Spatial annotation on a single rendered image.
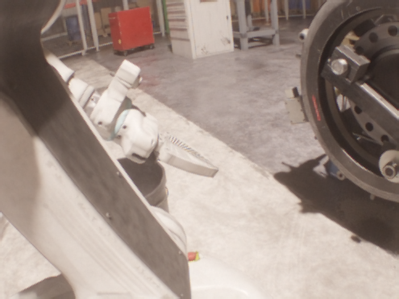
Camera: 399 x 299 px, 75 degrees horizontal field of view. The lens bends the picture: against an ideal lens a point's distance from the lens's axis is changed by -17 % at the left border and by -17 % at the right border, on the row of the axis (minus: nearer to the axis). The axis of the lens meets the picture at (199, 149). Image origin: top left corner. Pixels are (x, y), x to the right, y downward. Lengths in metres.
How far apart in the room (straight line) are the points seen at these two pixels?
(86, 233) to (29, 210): 0.06
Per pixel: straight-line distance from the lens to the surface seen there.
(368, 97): 0.99
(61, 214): 0.27
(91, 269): 0.31
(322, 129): 1.15
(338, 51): 0.95
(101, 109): 0.50
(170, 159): 0.51
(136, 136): 0.49
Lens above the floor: 0.90
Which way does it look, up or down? 28 degrees down
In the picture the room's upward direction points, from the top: 7 degrees counter-clockwise
